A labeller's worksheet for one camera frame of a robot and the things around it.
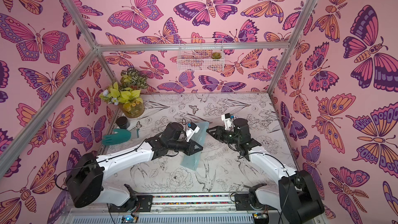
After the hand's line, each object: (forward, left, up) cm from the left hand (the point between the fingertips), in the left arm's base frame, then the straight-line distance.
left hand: (203, 148), depth 77 cm
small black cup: (+23, +52, -10) cm, 58 cm away
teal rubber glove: (+16, +52, -16) cm, 57 cm away
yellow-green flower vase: (+30, +46, -1) cm, 55 cm away
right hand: (+8, -3, +3) cm, 9 cm away
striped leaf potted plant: (+42, +45, +10) cm, 63 cm away
